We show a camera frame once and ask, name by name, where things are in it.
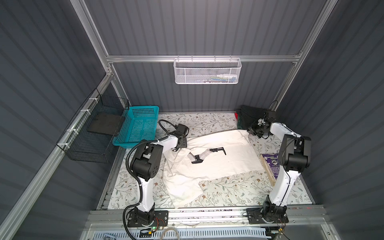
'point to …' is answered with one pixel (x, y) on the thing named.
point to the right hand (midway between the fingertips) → (249, 129)
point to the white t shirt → (206, 157)
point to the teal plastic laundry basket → (136, 124)
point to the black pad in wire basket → (106, 123)
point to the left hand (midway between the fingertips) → (178, 143)
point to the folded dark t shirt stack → (247, 115)
